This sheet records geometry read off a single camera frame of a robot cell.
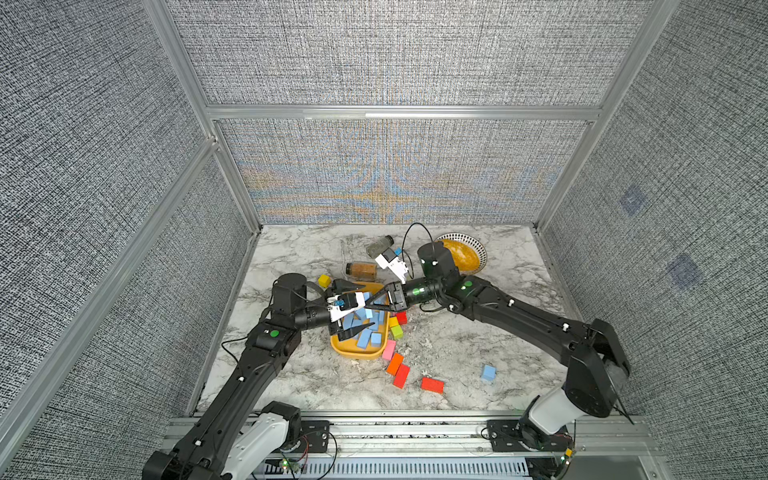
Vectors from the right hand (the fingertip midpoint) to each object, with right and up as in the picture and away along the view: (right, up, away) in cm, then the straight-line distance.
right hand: (368, 299), depth 68 cm
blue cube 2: (+1, -15, +20) cm, 25 cm away
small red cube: (+9, -9, +24) cm, 28 cm away
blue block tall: (-2, -14, +20) cm, 25 cm away
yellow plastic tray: (-7, -17, +19) cm, 27 cm away
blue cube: (+33, -22, +14) cm, 42 cm away
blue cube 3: (+3, -9, +23) cm, 25 cm away
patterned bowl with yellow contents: (+33, +10, +35) cm, 49 cm away
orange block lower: (+7, -21, +17) cm, 28 cm away
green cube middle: (+8, -13, +21) cm, 26 cm away
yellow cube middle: (+7, -10, +22) cm, 25 cm away
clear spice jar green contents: (+1, +13, +39) cm, 41 cm away
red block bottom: (+17, -25, +13) cm, 33 cm away
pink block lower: (+5, -18, +17) cm, 25 cm away
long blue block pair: (+1, -3, -1) cm, 3 cm away
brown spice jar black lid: (-4, +5, +34) cm, 35 cm away
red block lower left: (+9, -24, +15) cm, 29 cm away
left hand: (0, 0, +3) cm, 3 cm away
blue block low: (-8, -10, +24) cm, 27 cm away
